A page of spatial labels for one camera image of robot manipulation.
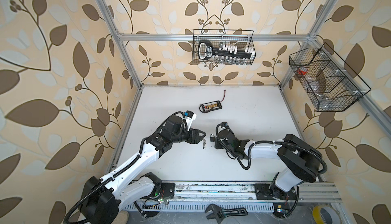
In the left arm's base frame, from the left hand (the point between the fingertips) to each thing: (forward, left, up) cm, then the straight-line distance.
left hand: (203, 132), depth 75 cm
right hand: (+4, -8, -16) cm, 19 cm away
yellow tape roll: (-30, -57, -19) cm, 67 cm away
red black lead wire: (+42, -16, -19) cm, 48 cm away
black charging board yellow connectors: (+29, -3, -18) cm, 34 cm away
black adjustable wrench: (-31, -8, -17) cm, 37 cm away
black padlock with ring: (+2, -1, -19) cm, 19 cm away
